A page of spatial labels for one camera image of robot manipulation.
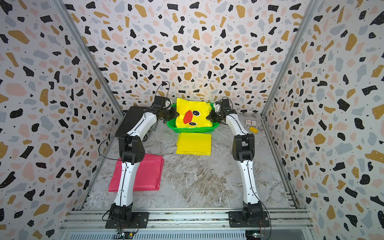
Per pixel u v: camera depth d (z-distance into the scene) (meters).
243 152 0.68
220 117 0.86
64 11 0.70
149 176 0.87
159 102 0.85
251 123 1.15
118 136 1.01
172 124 1.11
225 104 0.90
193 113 1.08
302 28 0.78
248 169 0.67
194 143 1.03
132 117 1.15
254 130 1.13
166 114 0.92
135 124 0.71
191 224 0.73
